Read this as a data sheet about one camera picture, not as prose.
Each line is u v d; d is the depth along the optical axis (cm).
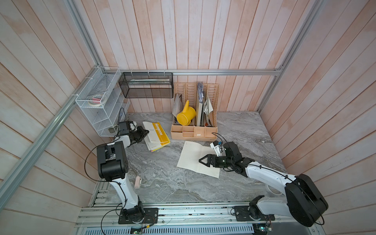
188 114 98
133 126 86
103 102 72
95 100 72
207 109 98
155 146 97
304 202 42
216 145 78
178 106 103
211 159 74
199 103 84
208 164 73
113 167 52
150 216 73
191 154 94
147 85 106
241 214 73
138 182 82
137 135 88
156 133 103
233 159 67
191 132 100
